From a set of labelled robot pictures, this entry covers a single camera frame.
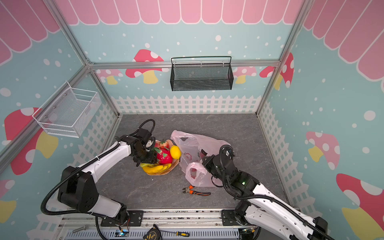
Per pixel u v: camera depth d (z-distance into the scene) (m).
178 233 0.70
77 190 0.43
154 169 0.78
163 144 0.94
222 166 0.50
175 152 0.89
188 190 0.82
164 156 0.86
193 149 0.94
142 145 0.68
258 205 0.48
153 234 0.68
